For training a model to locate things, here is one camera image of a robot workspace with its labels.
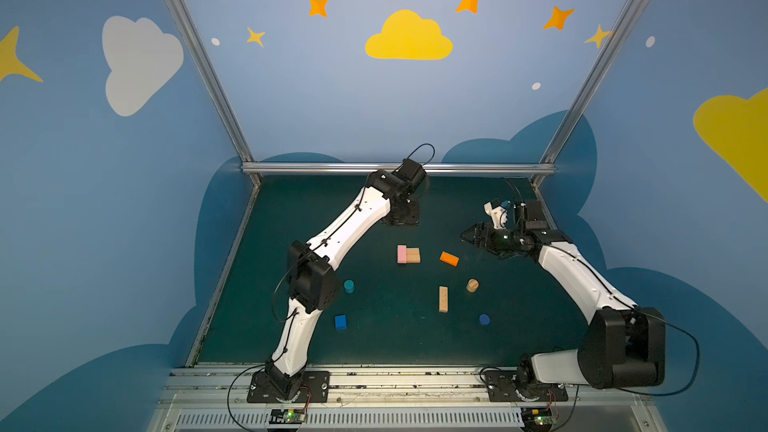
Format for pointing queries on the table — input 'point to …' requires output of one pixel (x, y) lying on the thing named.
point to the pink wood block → (401, 254)
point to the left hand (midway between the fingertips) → (412, 220)
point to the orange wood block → (450, 259)
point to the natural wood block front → (413, 257)
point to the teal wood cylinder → (349, 286)
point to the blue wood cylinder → (484, 319)
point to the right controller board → (537, 418)
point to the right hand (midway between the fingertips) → (470, 235)
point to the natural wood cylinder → (472, 285)
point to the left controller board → (287, 416)
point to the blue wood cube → (341, 322)
